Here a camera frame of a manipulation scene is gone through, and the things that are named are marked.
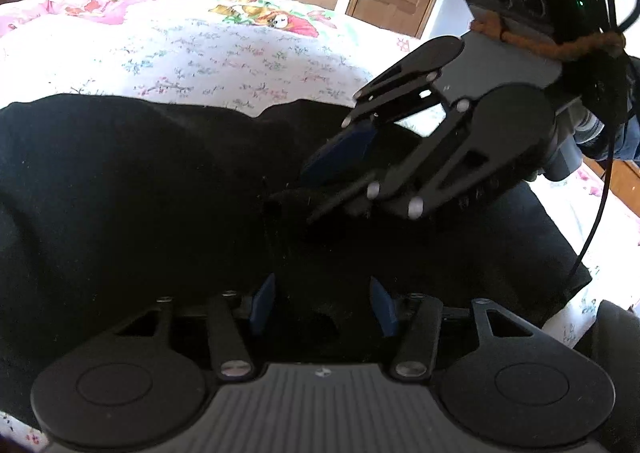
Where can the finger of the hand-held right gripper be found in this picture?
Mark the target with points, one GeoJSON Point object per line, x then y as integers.
{"type": "Point", "coordinates": [350, 143]}
{"type": "Point", "coordinates": [425, 178]}

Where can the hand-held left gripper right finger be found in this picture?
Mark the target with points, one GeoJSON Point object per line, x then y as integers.
{"type": "Point", "coordinates": [382, 308]}

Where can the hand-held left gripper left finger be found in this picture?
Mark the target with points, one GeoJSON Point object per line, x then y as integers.
{"type": "Point", "coordinates": [262, 305]}

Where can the black pants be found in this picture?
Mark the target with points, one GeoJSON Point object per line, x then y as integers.
{"type": "Point", "coordinates": [150, 183]}

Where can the floral printed bed cover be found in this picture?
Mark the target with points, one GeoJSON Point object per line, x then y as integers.
{"type": "Point", "coordinates": [200, 48]}

